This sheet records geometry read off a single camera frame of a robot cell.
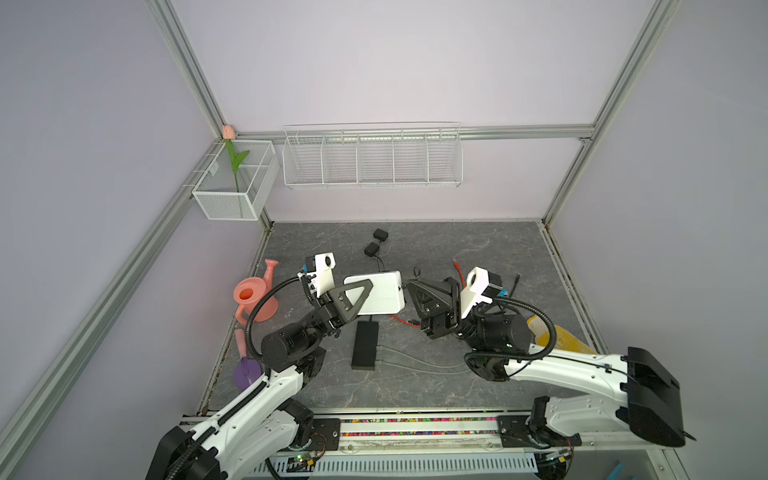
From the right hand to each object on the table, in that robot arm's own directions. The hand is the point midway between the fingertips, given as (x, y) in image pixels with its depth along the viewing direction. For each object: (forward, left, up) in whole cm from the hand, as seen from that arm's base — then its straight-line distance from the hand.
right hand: (410, 287), depth 48 cm
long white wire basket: (+61, +11, -14) cm, 64 cm away
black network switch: (+7, +13, -44) cm, 46 cm away
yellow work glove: (+10, -48, -46) cm, 67 cm away
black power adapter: (+46, +13, -45) cm, 65 cm away
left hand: (0, +6, -3) cm, 6 cm away
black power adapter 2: (+52, +10, -44) cm, 69 cm away
